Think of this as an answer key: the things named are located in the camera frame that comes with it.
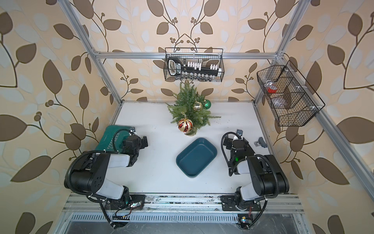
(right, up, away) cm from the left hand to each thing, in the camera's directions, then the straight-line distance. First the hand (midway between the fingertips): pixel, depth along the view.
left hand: (134, 137), depth 94 cm
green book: (-14, -1, 0) cm, 14 cm away
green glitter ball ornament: (+47, +20, -14) cm, 53 cm away
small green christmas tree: (+36, +17, -19) cm, 44 cm away
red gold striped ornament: (+35, +9, -26) cm, 44 cm away
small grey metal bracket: (+84, -4, +2) cm, 84 cm away
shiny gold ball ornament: (+41, +19, -19) cm, 49 cm away
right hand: (+66, 0, -2) cm, 66 cm away
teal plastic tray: (+39, -13, -5) cm, 42 cm away
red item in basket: (+83, +28, -12) cm, 88 cm away
